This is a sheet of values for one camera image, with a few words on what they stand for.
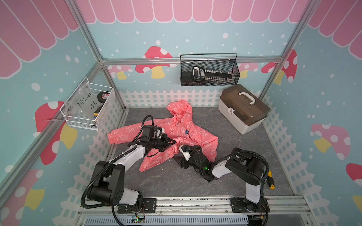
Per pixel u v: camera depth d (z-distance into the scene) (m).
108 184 0.43
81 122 0.66
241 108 0.95
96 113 0.65
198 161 0.65
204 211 0.74
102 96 0.80
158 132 0.78
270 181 0.82
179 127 1.03
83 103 0.67
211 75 0.89
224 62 0.90
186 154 0.77
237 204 0.75
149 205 0.74
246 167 0.50
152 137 0.73
